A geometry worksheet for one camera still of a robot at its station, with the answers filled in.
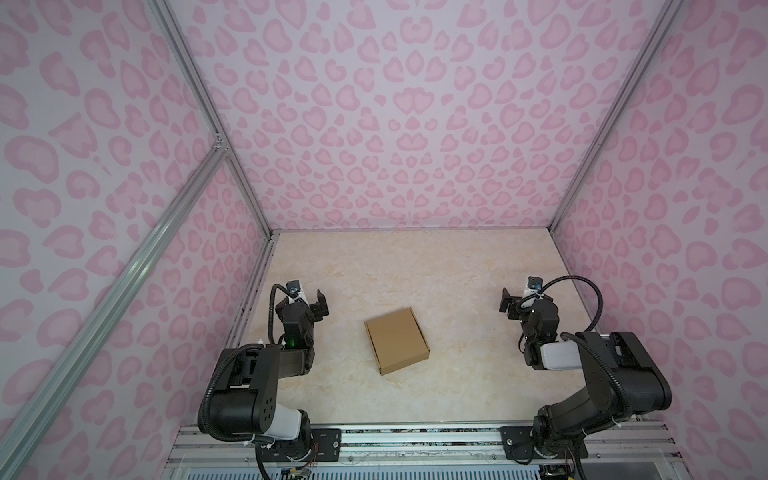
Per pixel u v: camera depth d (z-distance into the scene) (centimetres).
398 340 86
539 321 71
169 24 70
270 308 96
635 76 79
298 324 69
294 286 78
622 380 44
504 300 85
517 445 73
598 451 72
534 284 79
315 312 83
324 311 86
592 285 71
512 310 82
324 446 73
